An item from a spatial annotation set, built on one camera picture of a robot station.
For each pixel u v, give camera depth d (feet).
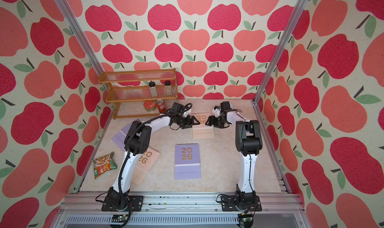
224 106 2.89
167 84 3.21
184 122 3.08
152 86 3.15
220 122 2.98
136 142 2.05
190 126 3.42
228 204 2.41
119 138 3.25
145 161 2.88
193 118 3.14
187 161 2.90
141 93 3.87
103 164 2.79
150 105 3.66
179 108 2.93
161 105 3.43
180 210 2.42
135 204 2.46
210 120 3.14
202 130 3.41
